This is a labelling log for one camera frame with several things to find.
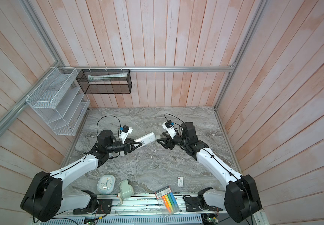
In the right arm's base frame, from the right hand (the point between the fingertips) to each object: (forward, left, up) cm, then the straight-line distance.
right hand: (161, 136), depth 79 cm
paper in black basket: (+34, +46, +16) cm, 60 cm away
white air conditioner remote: (-3, +8, +1) cm, 9 cm away
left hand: (-6, +11, -1) cm, 13 cm away
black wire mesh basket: (+45, +44, +6) cm, 63 cm away
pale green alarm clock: (-22, +31, -16) cm, 41 cm away
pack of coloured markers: (-30, -4, -19) cm, 35 cm away
